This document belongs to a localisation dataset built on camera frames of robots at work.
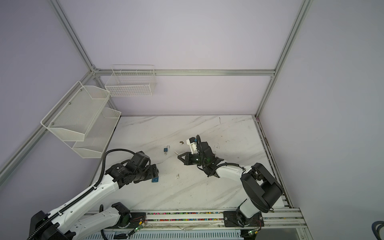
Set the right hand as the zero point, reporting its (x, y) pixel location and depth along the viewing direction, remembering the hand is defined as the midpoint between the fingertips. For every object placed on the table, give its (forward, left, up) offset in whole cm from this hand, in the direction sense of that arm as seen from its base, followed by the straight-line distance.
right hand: (177, 157), depth 81 cm
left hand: (-8, +14, -4) cm, 16 cm away
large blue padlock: (-7, +14, -13) cm, 20 cm away
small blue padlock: (+14, +11, -14) cm, 23 cm away
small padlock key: (+11, +11, -13) cm, 20 cm away
